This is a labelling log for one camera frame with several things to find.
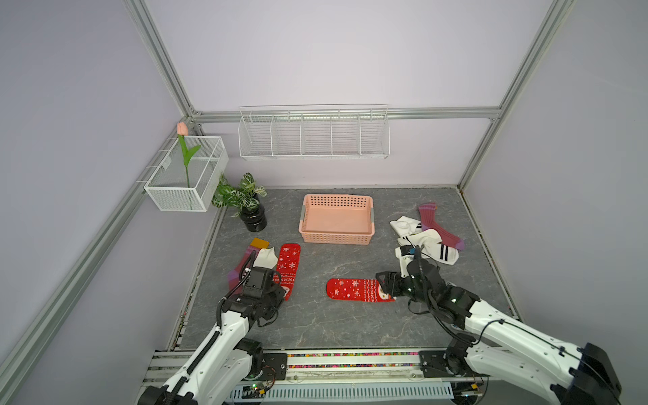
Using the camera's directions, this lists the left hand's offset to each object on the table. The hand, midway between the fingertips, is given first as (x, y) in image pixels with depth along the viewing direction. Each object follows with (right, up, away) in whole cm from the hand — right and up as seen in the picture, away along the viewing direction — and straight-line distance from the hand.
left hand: (286, 295), depth 83 cm
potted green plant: (-14, +33, +1) cm, 36 cm away
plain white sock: (+45, +22, +21) cm, 54 cm away
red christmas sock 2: (-2, +7, +11) cm, 13 cm away
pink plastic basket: (+18, +25, +18) cm, 36 cm away
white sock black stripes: (+53, +15, +16) cm, 58 cm away
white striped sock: (-10, +10, +14) cm, 20 cm away
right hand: (+30, +8, -4) cm, 32 cm away
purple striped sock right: (+57, +24, +25) cm, 66 cm away
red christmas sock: (+24, 0, +5) cm, 25 cm away
